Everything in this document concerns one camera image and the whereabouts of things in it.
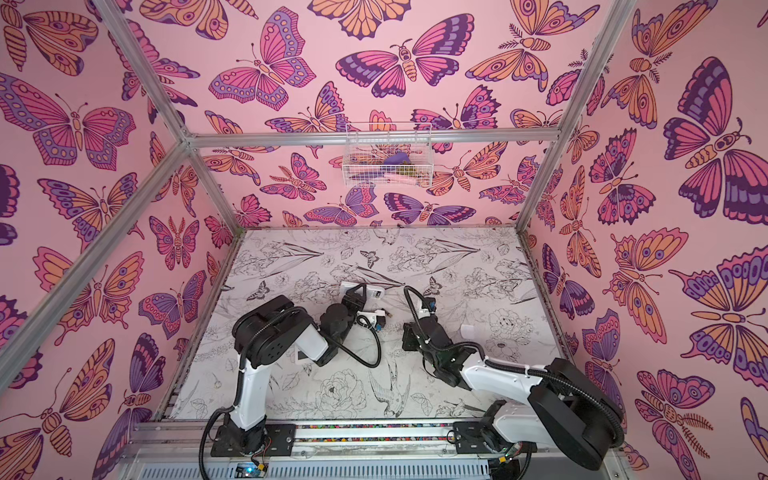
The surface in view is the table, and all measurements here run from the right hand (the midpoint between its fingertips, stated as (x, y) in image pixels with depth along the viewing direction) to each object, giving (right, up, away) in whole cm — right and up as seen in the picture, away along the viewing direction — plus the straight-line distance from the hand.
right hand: (404, 322), depth 86 cm
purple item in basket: (-2, +50, +9) cm, 51 cm away
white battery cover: (+20, -4, +6) cm, 21 cm away
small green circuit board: (-38, -33, -13) cm, 52 cm away
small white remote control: (-31, -11, 0) cm, 33 cm away
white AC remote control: (-10, +8, +10) cm, 16 cm away
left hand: (-14, +11, +9) cm, 20 cm away
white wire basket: (-5, +52, +9) cm, 53 cm away
